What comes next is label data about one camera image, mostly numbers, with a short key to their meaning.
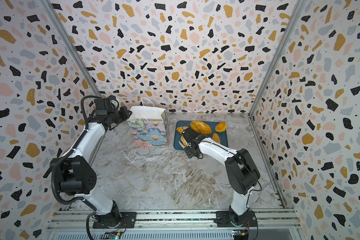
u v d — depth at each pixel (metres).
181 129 1.08
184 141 1.00
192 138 0.69
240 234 0.72
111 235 0.70
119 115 0.75
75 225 0.75
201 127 1.06
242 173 0.48
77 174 0.46
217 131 1.08
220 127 1.09
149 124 0.84
